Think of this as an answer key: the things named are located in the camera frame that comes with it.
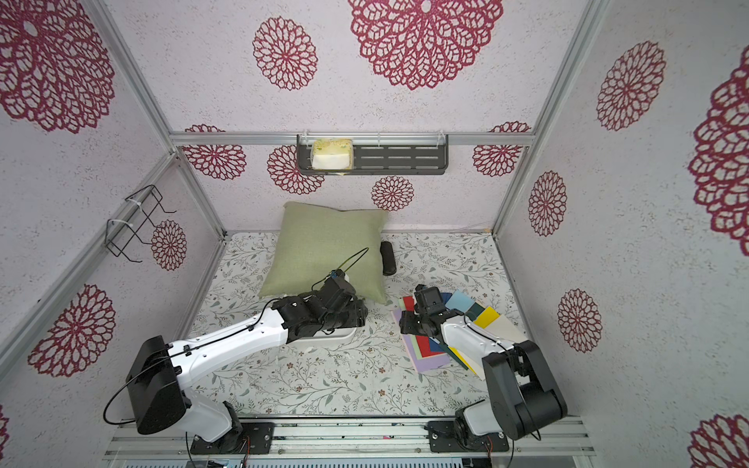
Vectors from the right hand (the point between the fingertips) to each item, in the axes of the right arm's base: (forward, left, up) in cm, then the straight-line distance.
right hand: (405, 319), depth 91 cm
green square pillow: (+22, +32, +11) cm, 41 cm away
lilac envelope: (-13, -4, -4) cm, 14 cm away
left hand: (-5, +14, +12) cm, 19 cm away
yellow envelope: (+3, -27, -3) cm, 27 cm away
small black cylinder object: (+22, +5, -2) cm, 23 cm away
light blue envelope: (+10, -19, -5) cm, 22 cm away
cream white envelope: (+1, -32, -6) cm, 32 cm away
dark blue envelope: (-7, -9, -4) cm, 12 cm away
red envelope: (-6, -5, -3) cm, 9 cm away
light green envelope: (+6, +1, -3) cm, 7 cm away
